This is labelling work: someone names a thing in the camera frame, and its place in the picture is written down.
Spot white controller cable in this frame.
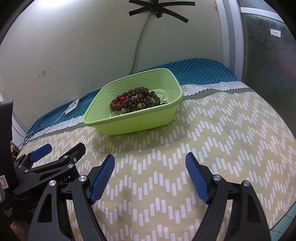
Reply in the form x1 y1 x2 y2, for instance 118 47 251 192
32 111 69 140

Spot blue quilted mattress cover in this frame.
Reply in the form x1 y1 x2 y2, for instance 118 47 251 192
29 58 238 138

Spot green plastic basket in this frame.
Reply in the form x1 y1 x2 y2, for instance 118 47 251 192
83 68 183 136

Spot black wall cables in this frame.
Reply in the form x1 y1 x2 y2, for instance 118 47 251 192
11 113 28 149

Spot mint checked bed sheet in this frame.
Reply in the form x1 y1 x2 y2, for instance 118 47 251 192
270 203 295 240

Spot black tape cross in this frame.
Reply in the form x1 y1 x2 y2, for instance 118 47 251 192
128 0 195 23

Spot beige zigzag blanket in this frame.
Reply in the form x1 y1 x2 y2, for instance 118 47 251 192
22 90 295 240

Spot grey wall cable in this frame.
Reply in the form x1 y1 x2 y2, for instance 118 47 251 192
129 11 152 75

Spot brown bead bracelets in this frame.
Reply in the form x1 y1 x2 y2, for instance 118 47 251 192
109 86 168 115

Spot dark frosted sliding door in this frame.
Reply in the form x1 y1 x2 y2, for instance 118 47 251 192
216 1 295 133

